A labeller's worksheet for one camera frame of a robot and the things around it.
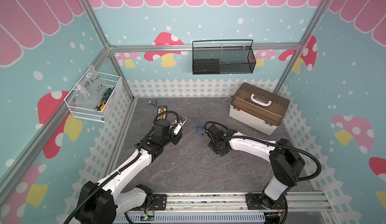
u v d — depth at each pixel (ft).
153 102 3.80
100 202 1.28
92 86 2.35
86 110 2.08
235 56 3.10
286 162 1.49
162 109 3.67
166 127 2.05
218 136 2.22
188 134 3.26
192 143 3.09
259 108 2.88
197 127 3.37
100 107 2.34
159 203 2.43
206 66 3.01
